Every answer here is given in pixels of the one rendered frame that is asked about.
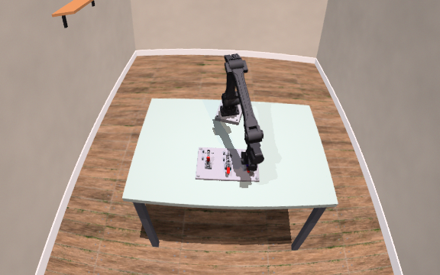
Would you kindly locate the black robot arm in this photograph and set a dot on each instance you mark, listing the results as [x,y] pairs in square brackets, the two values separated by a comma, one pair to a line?
[253,135]

